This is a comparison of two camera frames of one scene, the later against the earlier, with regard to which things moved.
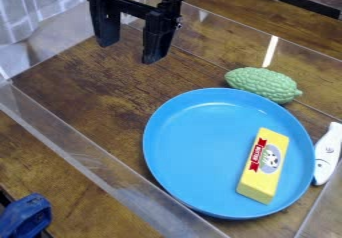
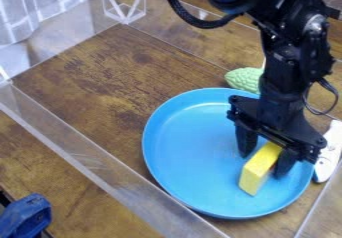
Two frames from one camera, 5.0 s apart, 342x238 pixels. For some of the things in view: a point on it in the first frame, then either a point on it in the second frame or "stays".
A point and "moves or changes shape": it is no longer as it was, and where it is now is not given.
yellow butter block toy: (260, 174) moves or changes shape
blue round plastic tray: (196, 145) stays
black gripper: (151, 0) to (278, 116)
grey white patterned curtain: (31, 2) stays
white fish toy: (327, 152) stays
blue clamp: (25, 216) stays
